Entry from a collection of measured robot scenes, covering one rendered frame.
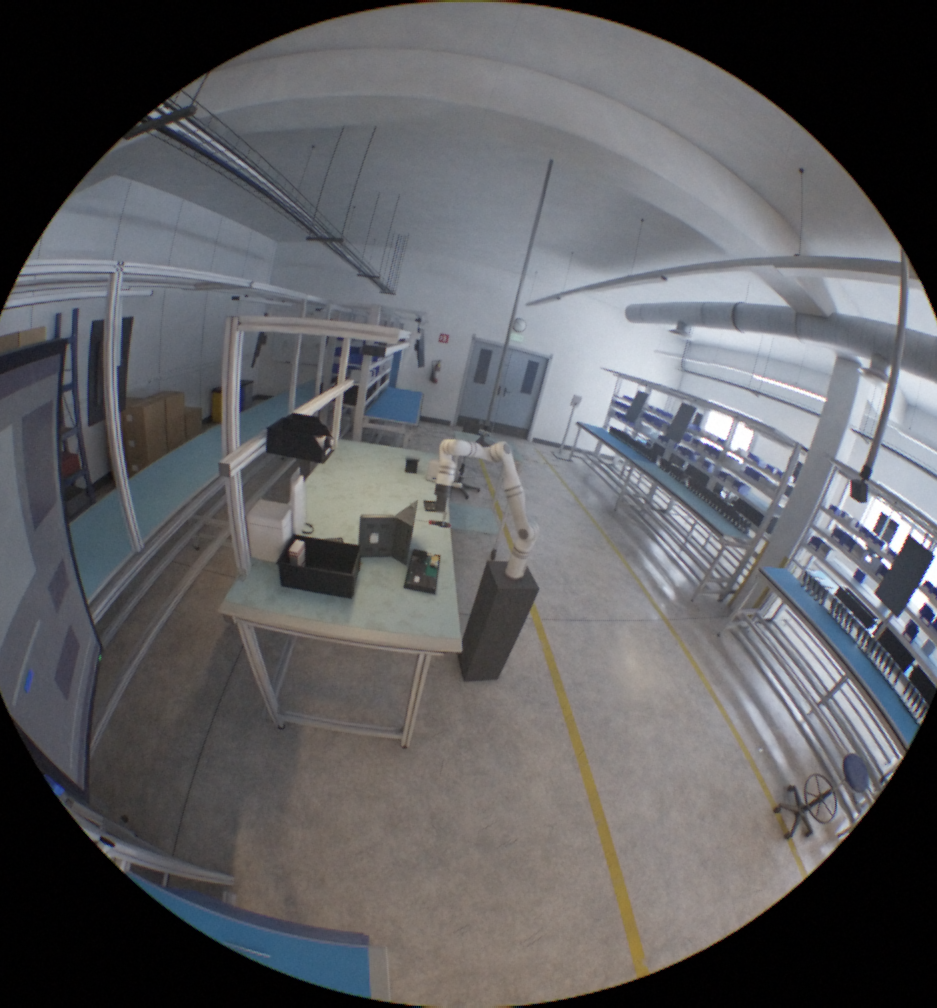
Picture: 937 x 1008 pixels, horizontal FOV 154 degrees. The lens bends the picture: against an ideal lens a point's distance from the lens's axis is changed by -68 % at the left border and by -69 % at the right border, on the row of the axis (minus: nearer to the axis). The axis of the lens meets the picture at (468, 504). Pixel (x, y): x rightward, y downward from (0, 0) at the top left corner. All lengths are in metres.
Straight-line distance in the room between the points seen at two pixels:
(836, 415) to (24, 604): 4.94
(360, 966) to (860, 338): 4.19
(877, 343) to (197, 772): 5.21
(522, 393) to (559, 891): 8.26
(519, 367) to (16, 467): 8.16
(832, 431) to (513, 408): 6.56
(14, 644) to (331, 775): 1.77
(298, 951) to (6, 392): 1.07
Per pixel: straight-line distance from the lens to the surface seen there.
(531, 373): 8.29
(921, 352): 3.41
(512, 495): 1.71
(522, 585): 1.87
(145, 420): 4.35
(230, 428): 1.20
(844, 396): 4.60
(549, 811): 2.18
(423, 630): 1.28
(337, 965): 1.05
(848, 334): 3.65
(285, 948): 1.06
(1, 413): 0.42
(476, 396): 8.12
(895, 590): 3.44
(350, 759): 2.07
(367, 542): 1.52
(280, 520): 1.40
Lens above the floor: 1.94
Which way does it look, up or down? 26 degrees down
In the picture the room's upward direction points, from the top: 14 degrees clockwise
